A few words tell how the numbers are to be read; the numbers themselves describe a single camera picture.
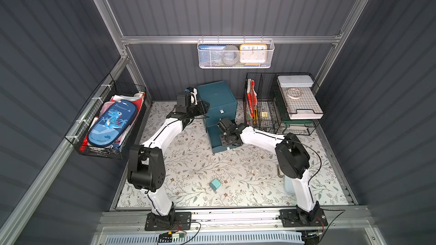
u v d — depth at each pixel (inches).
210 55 36.2
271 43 35.0
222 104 34.2
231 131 28.9
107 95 29.8
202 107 31.2
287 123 37.8
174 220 28.4
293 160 21.3
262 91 45.4
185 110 27.8
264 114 44.0
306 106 35.1
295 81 39.4
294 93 37.9
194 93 32.3
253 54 34.8
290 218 29.0
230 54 34.6
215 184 32.0
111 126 25.3
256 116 43.8
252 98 44.1
